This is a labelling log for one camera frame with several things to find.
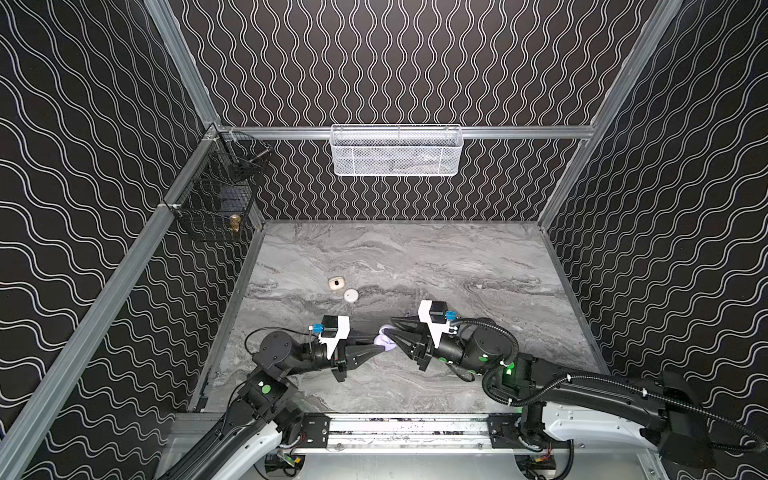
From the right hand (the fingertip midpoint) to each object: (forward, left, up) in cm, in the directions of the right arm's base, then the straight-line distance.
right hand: (388, 325), depth 61 cm
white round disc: (+24, +14, -27) cm, 39 cm away
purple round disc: (-3, +1, 0) cm, 4 cm away
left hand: (-5, +1, +1) cm, 5 cm away
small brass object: (+31, +43, 0) cm, 53 cm away
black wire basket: (+43, +56, -4) cm, 71 cm away
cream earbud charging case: (+28, +19, -27) cm, 43 cm away
